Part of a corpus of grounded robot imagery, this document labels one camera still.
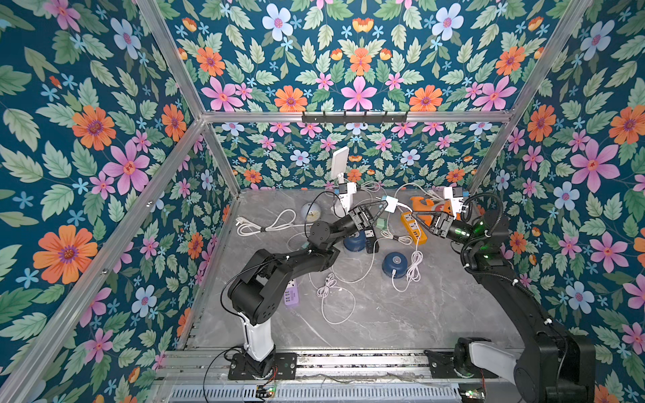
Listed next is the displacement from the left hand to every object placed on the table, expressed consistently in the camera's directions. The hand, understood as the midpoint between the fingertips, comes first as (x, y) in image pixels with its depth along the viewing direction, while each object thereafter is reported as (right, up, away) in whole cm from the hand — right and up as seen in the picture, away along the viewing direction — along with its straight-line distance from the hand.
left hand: (387, 208), depth 65 cm
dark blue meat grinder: (-7, -13, +26) cm, 30 cm away
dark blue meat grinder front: (+6, -18, +19) cm, 27 cm away
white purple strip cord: (-36, -4, +40) cm, 54 cm away
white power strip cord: (+22, +14, +57) cm, 63 cm away
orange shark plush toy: (+25, +2, +43) cm, 50 cm away
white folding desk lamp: (-13, +16, +27) cm, 34 cm away
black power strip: (0, -12, +34) cm, 36 cm away
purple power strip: (-29, -30, +21) cm, 47 cm away
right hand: (+10, -1, +4) cm, 11 cm away
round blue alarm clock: (-24, 0, +38) cm, 45 cm away
